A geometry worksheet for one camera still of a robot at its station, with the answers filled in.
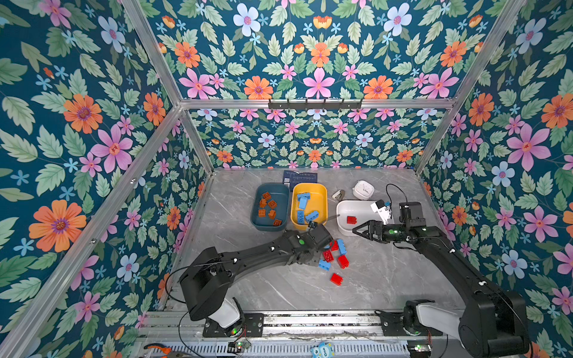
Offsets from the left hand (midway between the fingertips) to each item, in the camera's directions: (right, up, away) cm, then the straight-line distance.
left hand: (316, 258), depth 82 cm
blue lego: (+11, +2, +9) cm, 14 cm away
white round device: (+25, +26, +26) cm, 44 cm away
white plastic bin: (+19, +14, +23) cm, 33 cm away
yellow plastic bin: (-2, +19, +23) cm, 30 cm away
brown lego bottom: (-19, +14, +17) cm, 29 cm away
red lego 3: (+11, -3, +5) cm, 12 cm away
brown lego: (-23, +23, +25) cm, 41 cm away
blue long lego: (-6, +13, +17) cm, 22 cm away
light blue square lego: (-5, +19, +23) cm, 30 cm away
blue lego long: (-1, +13, +17) cm, 22 cm away
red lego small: (+18, +11, +22) cm, 30 cm away
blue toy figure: (+1, -24, -14) cm, 28 cm away
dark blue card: (-10, +32, +34) cm, 47 cm away
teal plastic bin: (-20, +17, +20) cm, 33 cm away
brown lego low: (-24, +19, +21) cm, 37 cm away
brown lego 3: (-24, +15, +19) cm, 34 cm away
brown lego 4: (-17, +11, +17) cm, 26 cm away
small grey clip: (+13, +23, +26) cm, 37 cm away
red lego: (+8, +2, +10) cm, 13 cm away
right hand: (+17, +11, -2) cm, 21 cm away
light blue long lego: (-4, +23, +24) cm, 33 cm away
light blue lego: (+4, -4, +4) cm, 7 cm away
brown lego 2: (-19, +19, +22) cm, 35 cm away
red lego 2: (+5, -1, +7) cm, 9 cm away
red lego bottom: (+8, -9, +2) cm, 12 cm away
